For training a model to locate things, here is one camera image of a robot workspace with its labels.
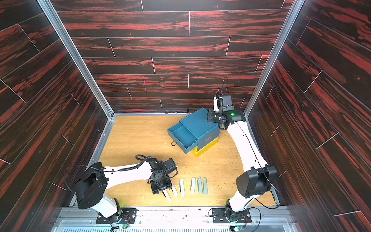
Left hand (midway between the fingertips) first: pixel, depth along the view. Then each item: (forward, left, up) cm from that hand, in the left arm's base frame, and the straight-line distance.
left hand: (169, 192), depth 80 cm
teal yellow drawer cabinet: (+26, -14, +21) cm, 36 cm away
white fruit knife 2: (+1, -3, -2) cm, 4 cm away
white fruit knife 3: (+3, -7, -1) cm, 8 cm away
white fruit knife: (-1, +2, -1) cm, 2 cm away
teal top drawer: (+28, -7, +15) cm, 33 cm away
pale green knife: (+4, -13, -2) cm, 14 cm away
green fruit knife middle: (+4, -17, -2) cm, 18 cm away
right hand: (+35, -25, +27) cm, 51 cm away
